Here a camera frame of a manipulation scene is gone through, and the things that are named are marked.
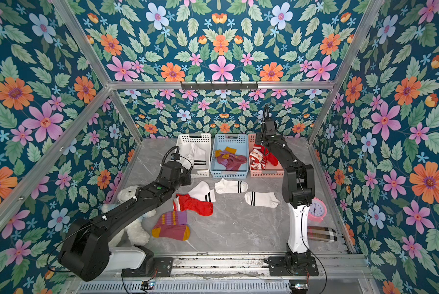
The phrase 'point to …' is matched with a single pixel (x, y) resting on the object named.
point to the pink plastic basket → (270, 171)
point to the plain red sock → (270, 157)
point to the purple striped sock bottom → (231, 163)
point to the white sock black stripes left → (202, 192)
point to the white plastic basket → (203, 141)
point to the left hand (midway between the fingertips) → (190, 170)
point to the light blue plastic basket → (238, 141)
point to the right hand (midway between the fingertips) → (269, 133)
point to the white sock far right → (262, 199)
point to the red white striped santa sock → (257, 158)
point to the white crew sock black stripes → (199, 155)
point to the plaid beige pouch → (322, 233)
